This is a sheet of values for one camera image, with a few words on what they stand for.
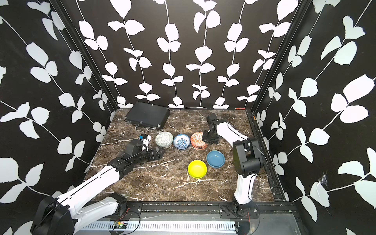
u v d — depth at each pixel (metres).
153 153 0.72
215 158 0.92
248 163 0.51
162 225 0.70
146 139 0.76
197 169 0.86
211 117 0.79
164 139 0.98
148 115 1.15
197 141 0.97
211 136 0.81
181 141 0.98
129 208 0.74
